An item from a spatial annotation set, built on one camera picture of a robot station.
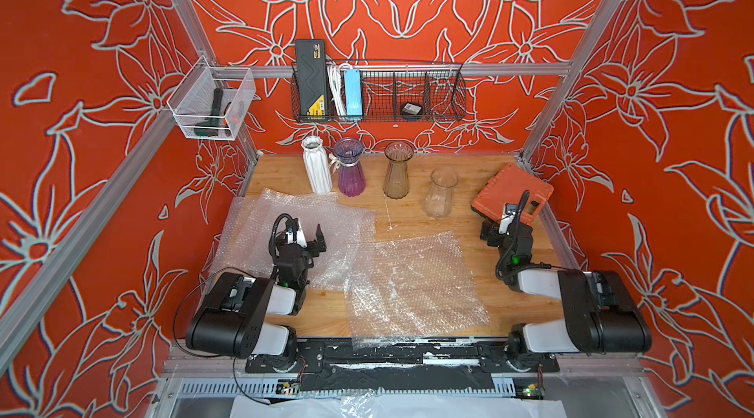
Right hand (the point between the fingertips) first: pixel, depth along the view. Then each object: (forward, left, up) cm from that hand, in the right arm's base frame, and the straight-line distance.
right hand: (497, 218), depth 91 cm
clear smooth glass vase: (+8, +17, 0) cm, 19 cm away
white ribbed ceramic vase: (+14, +58, +9) cm, 61 cm away
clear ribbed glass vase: (+13, +32, +3) cm, 35 cm away
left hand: (-5, +61, +1) cm, 61 cm away
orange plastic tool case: (+15, -8, -2) cm, 17 cm away
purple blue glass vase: (+14, +47, +2) cm, 49 cm away
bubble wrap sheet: (-21, +29, -7) cm, 36 cm away
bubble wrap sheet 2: (-9, +80, -3) cm, 80 cm away
